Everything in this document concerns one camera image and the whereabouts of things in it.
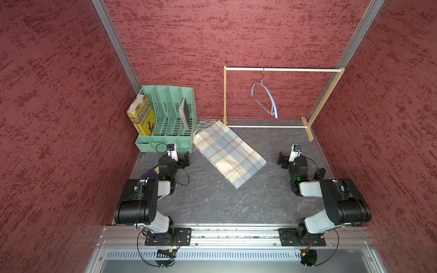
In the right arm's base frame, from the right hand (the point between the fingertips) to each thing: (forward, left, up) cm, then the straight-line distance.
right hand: (287, 154), depth 94 cm
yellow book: (+20, +83, +15) cm, 86 cm away
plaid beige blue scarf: (+5, +35, -5) cm, 36 cm away
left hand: (+1, +61, +2) cm, 61 cm away
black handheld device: (-11, -17, -5) cm, 21 cm away
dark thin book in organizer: (+25, +60, +12) cm, 66 cm away
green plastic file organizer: (+39, +71, 0) cm, 81 cm away
